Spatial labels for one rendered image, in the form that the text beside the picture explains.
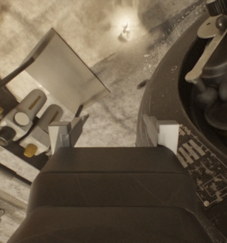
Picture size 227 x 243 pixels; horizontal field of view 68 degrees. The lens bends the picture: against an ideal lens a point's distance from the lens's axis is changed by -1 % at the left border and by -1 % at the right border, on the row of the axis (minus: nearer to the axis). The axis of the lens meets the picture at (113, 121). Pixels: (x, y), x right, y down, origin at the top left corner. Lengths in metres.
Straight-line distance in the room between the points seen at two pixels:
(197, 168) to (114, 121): 0.94
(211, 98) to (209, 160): 0.13
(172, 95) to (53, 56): 0.76
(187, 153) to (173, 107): 0.09
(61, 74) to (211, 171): 0.90
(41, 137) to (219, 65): 0.57
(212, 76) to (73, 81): 0.79
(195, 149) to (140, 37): 0.70
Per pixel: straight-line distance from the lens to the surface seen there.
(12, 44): 1.07
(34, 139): 0.66
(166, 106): 0.28
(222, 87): 0.30
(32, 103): 0.72
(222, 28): 0.36
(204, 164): 0.19
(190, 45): 0.41
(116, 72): 0.91
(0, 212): 3.27
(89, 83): 0.96
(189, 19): 0.86
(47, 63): 1.00
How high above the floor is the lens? 0.82
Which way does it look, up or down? 49 degrees down
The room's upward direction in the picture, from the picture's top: 169 degrees counter-clockwise
